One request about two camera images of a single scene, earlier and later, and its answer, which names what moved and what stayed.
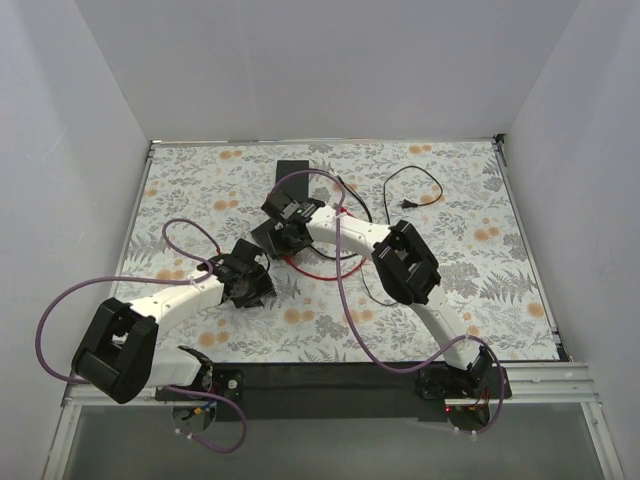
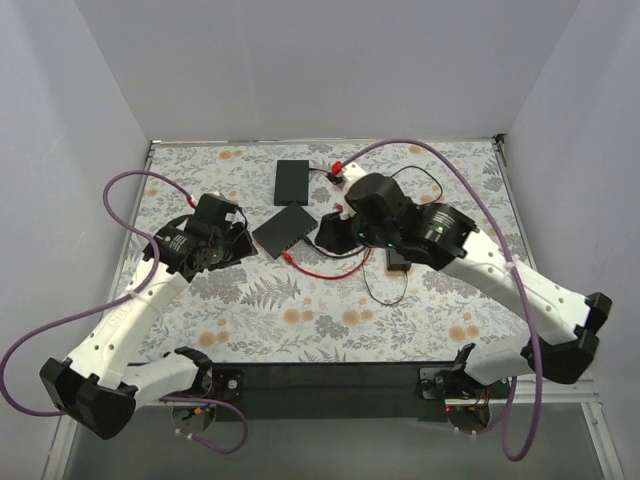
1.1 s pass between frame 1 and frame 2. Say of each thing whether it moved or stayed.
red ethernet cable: stayed
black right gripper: moved
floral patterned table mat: stayed
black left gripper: moved
